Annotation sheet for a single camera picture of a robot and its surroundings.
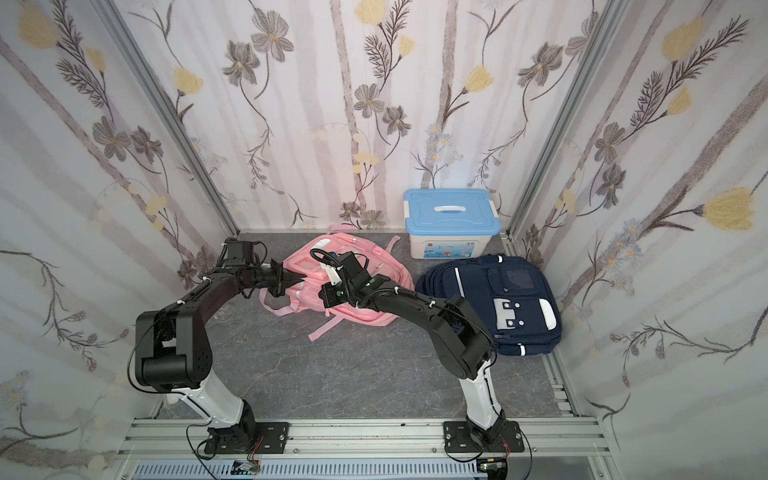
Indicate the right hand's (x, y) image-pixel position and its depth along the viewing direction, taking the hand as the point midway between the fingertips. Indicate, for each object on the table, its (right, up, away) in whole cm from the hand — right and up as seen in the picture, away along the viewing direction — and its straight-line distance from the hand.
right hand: (323, 286), depth 85 cm
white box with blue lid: (+41, +21, +18) cm, 49 cm away
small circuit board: (-15, -42, -14) cm, 47 cm away
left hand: (-6, +5, +3) cm, 8 cm away
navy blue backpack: (+59, -3, +13) cm, 60 cm away
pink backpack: (-6, -3, +4) cm, 8 cm away
